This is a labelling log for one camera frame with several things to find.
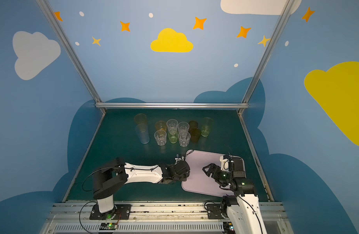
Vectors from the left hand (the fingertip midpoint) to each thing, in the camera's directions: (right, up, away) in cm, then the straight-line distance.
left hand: (188, 175), depth 86 cm
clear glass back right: (-3, +29, +19) cm, 35 cm away
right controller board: (+20, -21, -14) cm, 32 cm away
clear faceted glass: (-18, +22, +16) cm, 33 cm away
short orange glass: (-19, +30, +20) cm, 41 cm away
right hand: (+12, +6, -9) cm, 16 cm away
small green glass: (-10, +24, +19) cm, 32 cm away
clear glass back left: (-11, +29, +22) cm, 38 cm away
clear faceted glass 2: (-2, +21, +16) cm, 27 cm away
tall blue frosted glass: (-31, +26, +15) cm, 44 cm away
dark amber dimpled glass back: (+5, +31, +18) cm, 36 cm away
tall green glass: (+14, +31, +16) cm, 38 cm away
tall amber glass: (-32, +35, +13) cm, 49 cm away
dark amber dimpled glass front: (+6, +23, +17) cm, 30 cm away
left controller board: (-40, -19, -15) cm, 47 cm away
